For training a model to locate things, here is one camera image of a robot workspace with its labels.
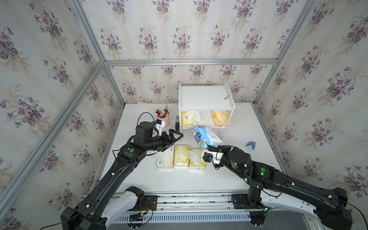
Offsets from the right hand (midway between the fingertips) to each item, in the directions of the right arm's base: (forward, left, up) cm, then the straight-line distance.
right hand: (212, 144), depth 68 cm
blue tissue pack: (+4, +3, 0) cm, 5 cm away
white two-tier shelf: (+18, +1, +8) cm, 20 cm away
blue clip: (+15, -31, -24) cm, 42 cm away
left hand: (+1, +15, +2) cm, 16 cm away
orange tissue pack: (+21, -8, -6) cm, 23 cm away
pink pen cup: (+27, +27, -16) cm, 41 cm away
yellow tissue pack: (+20, +11, -6) cm, 23 cm away
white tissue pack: (0, +25, -20) cm, 32 cm away
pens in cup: (+32, +30, -15) cm, 47 cm away
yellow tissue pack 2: (+3, +15, -20) cm, 25 cm away
